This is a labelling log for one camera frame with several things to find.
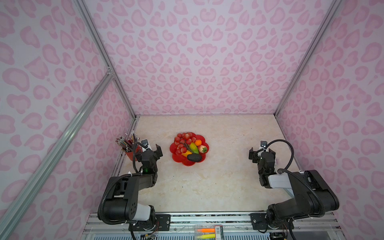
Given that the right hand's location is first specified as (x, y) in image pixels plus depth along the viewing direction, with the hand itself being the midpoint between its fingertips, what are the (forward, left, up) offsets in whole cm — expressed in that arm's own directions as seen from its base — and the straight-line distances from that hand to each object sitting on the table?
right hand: (261, 147), depth 91 cm
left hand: (-2, +68, +4) cm, 68 cm away
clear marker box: (-43, +33, -8) cm, 55 cm away
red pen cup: (-6, +73, +4) cm, 73 cm away
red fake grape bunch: (+4, +48, 0) cm, 49 cm away
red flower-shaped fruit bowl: (-7, +47, -5) cm, 48 cm away
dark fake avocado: (-7, +40, -2) cm, 41 cm away
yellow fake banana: (-3, +46, -3) cm, 46 cm away
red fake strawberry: (0, +36, -3) cm, 36 cm away
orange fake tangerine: (+5, +39, -4) cm, 39 cm away
